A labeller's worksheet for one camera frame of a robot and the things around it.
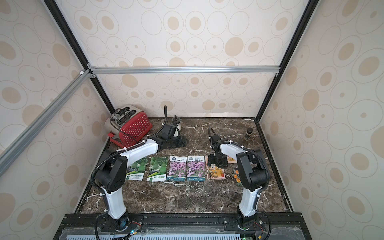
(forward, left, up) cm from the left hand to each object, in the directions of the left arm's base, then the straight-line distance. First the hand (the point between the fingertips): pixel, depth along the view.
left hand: (190, 141), depth 91 cm
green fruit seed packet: (-13, +20, -12) cm, 27 cm away
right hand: (-9, -19, -13) cm, 25 cm away
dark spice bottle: (+11, -39, -4) cm, 41 cm away
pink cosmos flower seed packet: (-12, +8, -12) cm, 19 cm away
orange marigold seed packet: (-16, -28, -12) cm, 35 cm away
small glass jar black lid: (+20, +11, -3) cm, 23 cm away
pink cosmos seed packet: (-12, -4, -12) cm, 17 cm away
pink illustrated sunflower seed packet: (-14, -14, -12) cm, 24 cm away
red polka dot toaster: (+9, +39, +4) cm, 40 cm away
